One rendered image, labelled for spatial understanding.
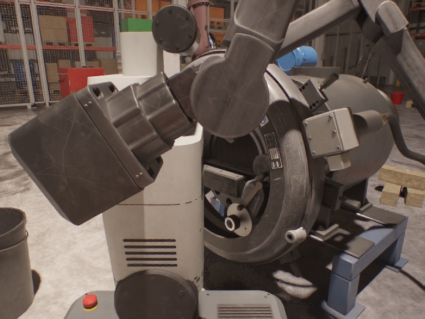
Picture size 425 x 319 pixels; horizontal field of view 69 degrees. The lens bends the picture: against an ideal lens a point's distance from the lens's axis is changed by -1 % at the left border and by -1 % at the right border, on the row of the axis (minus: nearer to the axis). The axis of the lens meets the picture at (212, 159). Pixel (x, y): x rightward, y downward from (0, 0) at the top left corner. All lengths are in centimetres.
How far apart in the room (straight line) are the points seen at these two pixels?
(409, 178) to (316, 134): 182
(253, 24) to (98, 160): 21
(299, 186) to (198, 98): 62
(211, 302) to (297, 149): 51
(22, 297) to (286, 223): 106
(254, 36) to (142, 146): 16
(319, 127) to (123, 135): 59
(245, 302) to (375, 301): 70
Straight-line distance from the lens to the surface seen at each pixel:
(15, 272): 144
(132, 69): 57
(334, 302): 143
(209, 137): 128
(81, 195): 37
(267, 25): 33
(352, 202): 96
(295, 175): 87
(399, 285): 170
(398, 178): 264
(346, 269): 132
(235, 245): 112
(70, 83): 621
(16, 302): 150
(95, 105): 34
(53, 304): 155
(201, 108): 31
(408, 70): 82
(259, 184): 93
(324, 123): 83
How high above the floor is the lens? 93
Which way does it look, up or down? 17 degrees down
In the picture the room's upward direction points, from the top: straight up
